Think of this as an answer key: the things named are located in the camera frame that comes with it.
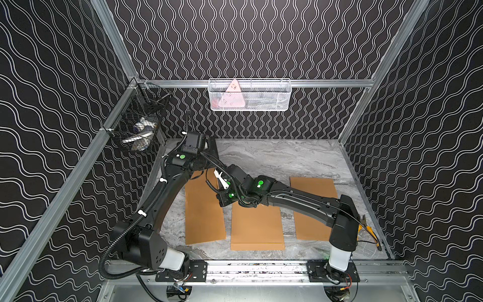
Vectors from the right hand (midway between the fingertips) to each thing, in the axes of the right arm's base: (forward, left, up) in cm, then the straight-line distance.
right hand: (215, 195), depth 75 cm
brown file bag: (-6, -18, -19) cm, 27 cm away
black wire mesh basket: (+35, +43, +9) cm, 56 cm away
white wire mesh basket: (+56, -19, +11) cm, 60 cm away
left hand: (+15, +1, +7) cm, 17 cm away
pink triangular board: (+43, -6, +17) cm, 47 cm away
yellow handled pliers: (-3, -66, -19) cm, 69 cm away
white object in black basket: (+27, +35, +10) cm, 45 cm away
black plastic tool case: (+39, +8, -13) cm, 42 cm away
